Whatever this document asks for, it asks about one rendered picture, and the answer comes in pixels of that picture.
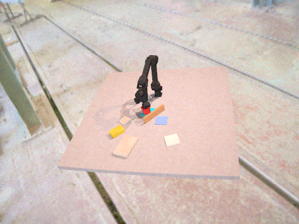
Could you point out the yellow rectangular block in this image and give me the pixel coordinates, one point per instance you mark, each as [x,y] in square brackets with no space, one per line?
[116,131]

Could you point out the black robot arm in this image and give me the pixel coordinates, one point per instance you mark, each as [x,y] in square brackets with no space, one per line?
[142,83]

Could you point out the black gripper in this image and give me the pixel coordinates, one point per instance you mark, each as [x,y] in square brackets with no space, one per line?
[145,103]

